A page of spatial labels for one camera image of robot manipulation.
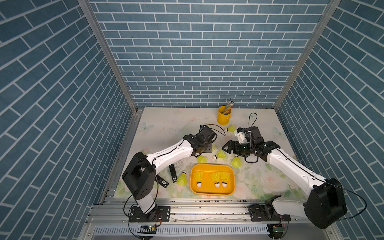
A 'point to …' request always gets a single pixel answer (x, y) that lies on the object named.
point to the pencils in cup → (228, 109)
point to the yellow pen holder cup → (224, 115)
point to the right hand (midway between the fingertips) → (229, 149)
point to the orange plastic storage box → (208, 187)
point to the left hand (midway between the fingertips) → (211, 147)
